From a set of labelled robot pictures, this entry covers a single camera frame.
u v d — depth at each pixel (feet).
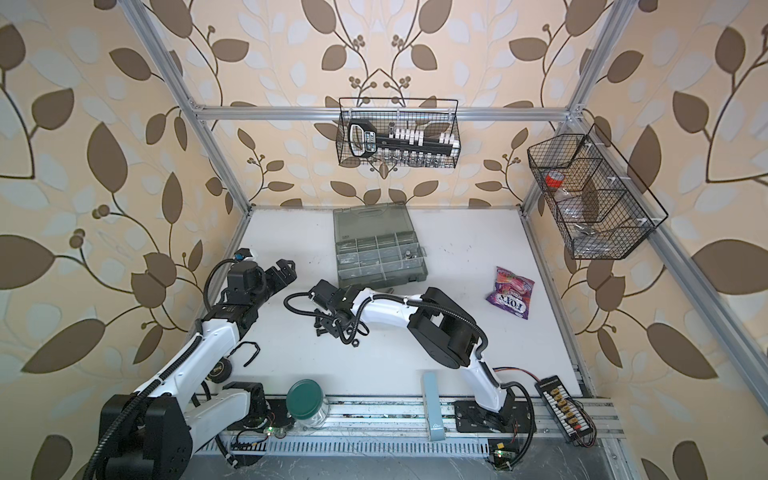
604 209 2.38
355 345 2.84
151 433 1.31
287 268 2.60
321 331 2.90
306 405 2.21
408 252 3.41
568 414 2.42
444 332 1.66
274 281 2.48
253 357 2.77
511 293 3.05
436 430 2.26
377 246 3.45
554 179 2.89
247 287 2.12
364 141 2.77
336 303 2.25
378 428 2.42
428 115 2.99
